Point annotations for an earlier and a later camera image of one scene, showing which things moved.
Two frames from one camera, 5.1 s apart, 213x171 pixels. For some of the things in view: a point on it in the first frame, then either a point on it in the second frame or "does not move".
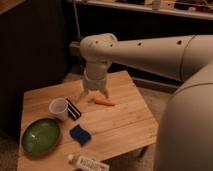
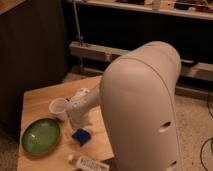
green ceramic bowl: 40,136 does not move
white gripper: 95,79 -> 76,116
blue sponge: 81,135 does not move
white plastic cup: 59,108 does not move
